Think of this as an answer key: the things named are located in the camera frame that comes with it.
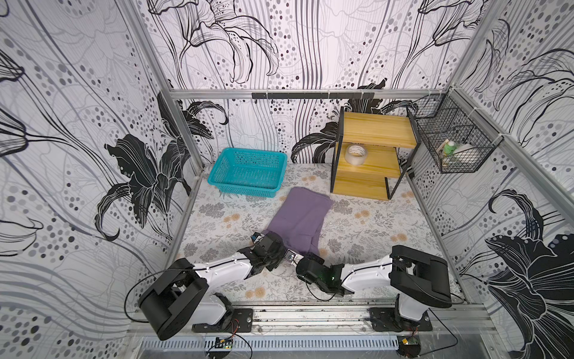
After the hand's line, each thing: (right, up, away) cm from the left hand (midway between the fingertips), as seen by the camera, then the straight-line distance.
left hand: (288, 254), depth 88 cm
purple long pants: (+4, +13, +5) cm, 14 cm away
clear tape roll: (+30, +42, +11) cm, 53 cm away
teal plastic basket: (-21, +35, +30) cm, 50 cm away
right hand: (+6, -1, 0) cm, 6 cm away
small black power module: (+39, -23, -18) cm, 49 cm away
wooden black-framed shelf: (+37, +45, +13) cm, 60 cm away
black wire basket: (+64, +45, -6) cm, 79 cm away
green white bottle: (+58, +41, -9) cm, 72 cm away
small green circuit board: (-21, -24, -16) cm, 36 cm away
